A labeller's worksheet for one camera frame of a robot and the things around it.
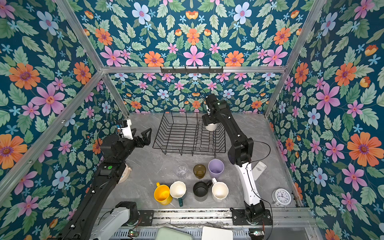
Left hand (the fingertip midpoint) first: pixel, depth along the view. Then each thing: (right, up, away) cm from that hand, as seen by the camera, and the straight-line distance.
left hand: (143, 125), depth 71 cm
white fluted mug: (+38, -36, +9) cm, 53 cm away
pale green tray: (+12, -50, -3) cm, 52 cm away
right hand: (+34, +4, +25) cm, 43 cm away
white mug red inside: (+34, -1, +24) cm, 42 cm away
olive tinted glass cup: (+27, -28, +18) cm, 42 cm away
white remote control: (+61, -26, +16) cm, 69 cm away
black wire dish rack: (+16, -5, +34) cm, 38 cm away
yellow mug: (+6, -38, +10) cm, 39 cm away
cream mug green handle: (+15, -35, +9) cm, 39 cm away
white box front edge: (+32, -52, 0) cm, 61 cm away
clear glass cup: (+16, -26, +16) cm, 35 cm away
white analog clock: (+70, -38, +6) cm, 79 cm away
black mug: (+27, -36, +11) cm, 46 cm away
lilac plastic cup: (+36, -24, +13) cm, 45 cm away
